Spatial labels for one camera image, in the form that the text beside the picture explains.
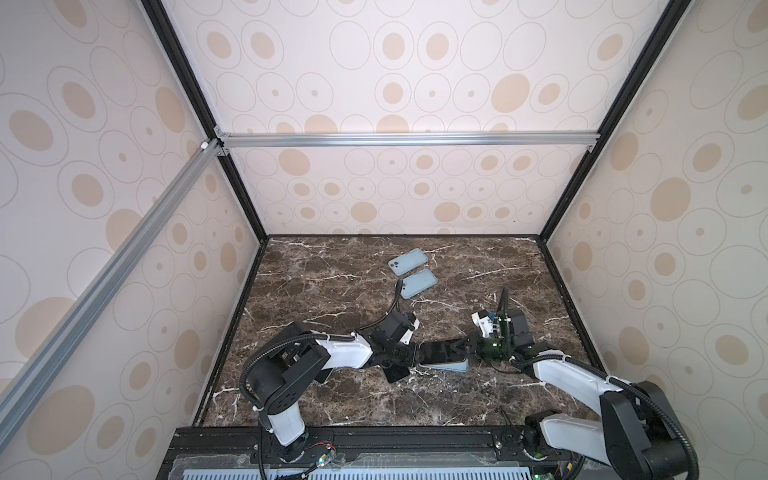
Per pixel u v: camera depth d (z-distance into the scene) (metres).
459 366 0.85
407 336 0.81
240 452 0.73
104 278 0.55
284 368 0.47
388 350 0.74
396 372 0.87
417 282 1.07
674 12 0.68
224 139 0.90
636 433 0.41
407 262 1.13
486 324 0.82
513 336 0.69
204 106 0.83
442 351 0.97
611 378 0.47
